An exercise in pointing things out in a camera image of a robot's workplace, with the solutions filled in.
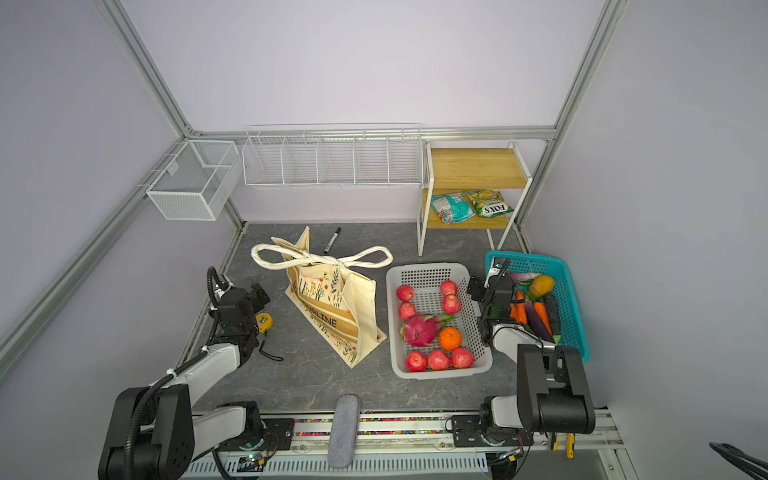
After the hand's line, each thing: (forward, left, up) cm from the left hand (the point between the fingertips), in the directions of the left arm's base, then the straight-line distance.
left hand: (242, 292), depth 87 cm
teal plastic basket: (-17, -94, -5) cm, 96 cm away
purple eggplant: (-12, -87, -8) cm, 88 cm away
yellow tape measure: (-5, -4, -10) cm, 12 cm away
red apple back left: (+1, -48, -8) cm, 49 cm away
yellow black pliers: (-42, -85, -11) cm, 95 cm away
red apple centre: (-4, -62, -6) cm, 62 cm away
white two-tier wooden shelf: (+28, -71, +20) cm, 78 cm away
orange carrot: (-7, -91, -10) cm, 92 cm away
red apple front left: (-21, -49, -7) cm, 54 cm away
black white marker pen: (+29, -22, -12) cm, 38 cm away
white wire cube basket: (+37, +19, +14) cm, 43 cm away
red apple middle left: (-6, -48, -6) cm, 49 cm away
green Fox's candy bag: (+25, -78, +7) cm, 82 cm away
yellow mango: (0, -92, -6) cm, 92 cm away
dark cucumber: (-9, -93, -6) cm, 93 cm away
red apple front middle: (-21, -55, -6) cm, 60 cm away
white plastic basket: (+5, -55, -6) cm, 56 cm away
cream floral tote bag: (-9, -29, +6) cm, 31 cm away
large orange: (-16, -60, -6) cm, 62 cm away
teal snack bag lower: (+24, -66, +7) cm, 70 cm away
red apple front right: (-21, -62, -6) cm, 66 cm away
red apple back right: (+2, -63, -7) cm, 63 cm away
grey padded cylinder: (-36, -30, -9) cm, 48 cm away
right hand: (+1, -75, -1) cm, 75 cm away
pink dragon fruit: (-14, -51, -4) cm, 53 cm away
